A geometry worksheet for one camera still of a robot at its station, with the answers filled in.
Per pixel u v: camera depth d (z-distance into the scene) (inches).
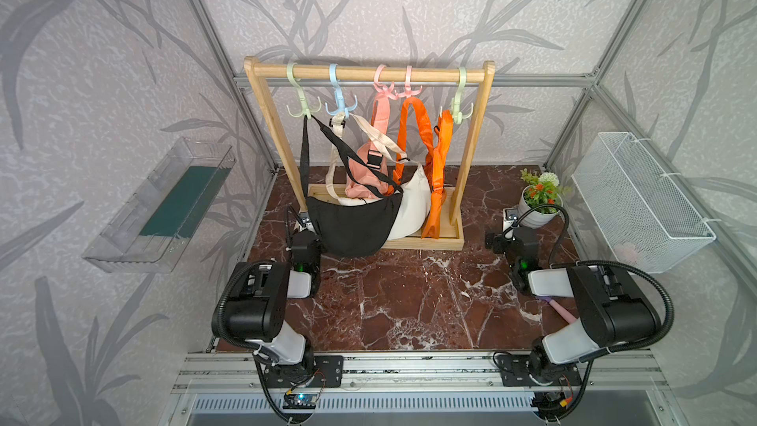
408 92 27.6
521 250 28.6
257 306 18.0
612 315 17.6
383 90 27.3
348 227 35.6
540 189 35.2
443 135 27.4
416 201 35.6
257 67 24.4
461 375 29.4
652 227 23.8
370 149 31.7
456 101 26.4
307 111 26.8
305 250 27.9
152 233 24.4
